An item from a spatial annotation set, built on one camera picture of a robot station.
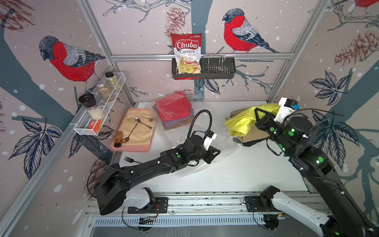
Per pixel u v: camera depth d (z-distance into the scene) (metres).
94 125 0.64
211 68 1.07
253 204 0.73
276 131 0.48
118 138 0.95
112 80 0.81
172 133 1.03
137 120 1.09
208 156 0.65
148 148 0.95
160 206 0.73
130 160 0.90
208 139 0.67
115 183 0.41
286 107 0.49
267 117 0.50
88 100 0.64
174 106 1.05
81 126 0.66
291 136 0.41
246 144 0.93
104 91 0.75
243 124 0.57
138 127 1.06
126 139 0.98
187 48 0.82
